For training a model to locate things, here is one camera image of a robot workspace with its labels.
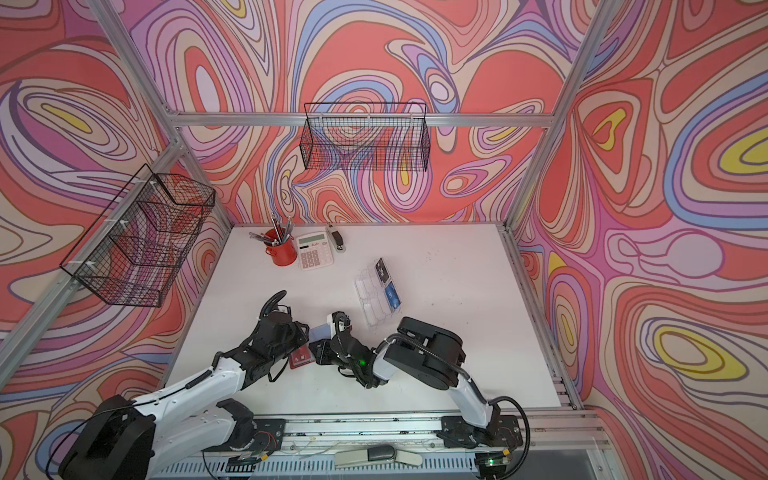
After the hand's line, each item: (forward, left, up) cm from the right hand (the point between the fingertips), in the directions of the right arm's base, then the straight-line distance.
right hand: (313, 353), depth 87 cm
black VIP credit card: (+24, -21, +10) cm, 33 cm away
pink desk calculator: (+37, +4, +4) cm, 37 cm away
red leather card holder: (-1, +3, +1) cm, 3 cm away
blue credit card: (+14, -24, +10) cm, 29 cm away
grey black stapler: (+42, -4, +5) cm, 42 cm away
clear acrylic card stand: (+16, -20, +6) cm, 26 cm away
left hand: (+6, -1, +5) cm, 8 cm away
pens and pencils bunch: (+39, +15, +10) cm, 43 cm away
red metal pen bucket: (+35, +14, +5) cm, 38 cm away
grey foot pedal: (-26, -20, +6) cm, 33 cm away
